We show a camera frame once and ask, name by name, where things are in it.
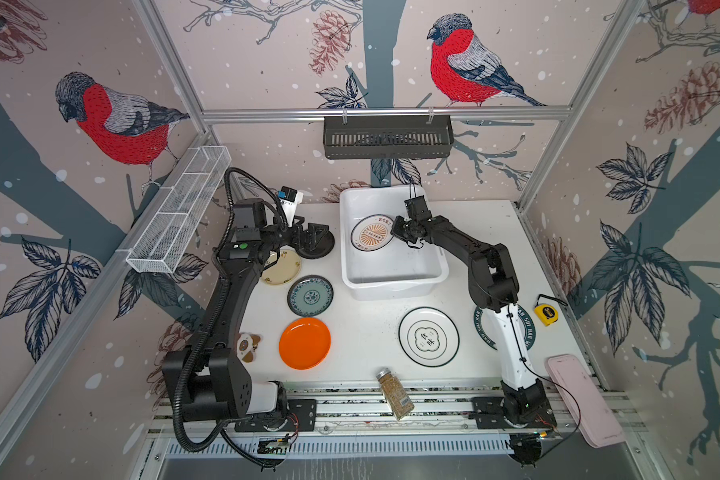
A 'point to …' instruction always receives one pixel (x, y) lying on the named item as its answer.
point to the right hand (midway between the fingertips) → (389, 232)
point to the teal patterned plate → (310, 295)
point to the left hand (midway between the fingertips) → (312, 222)
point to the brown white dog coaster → (246, 346)
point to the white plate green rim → (429, 336)
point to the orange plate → (304, 343)
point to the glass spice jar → (396, 397)
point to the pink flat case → (598, 423)
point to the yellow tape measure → (547, 313)
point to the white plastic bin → (375, 264)
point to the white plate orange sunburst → (371, 232)
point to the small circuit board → (272, 446)
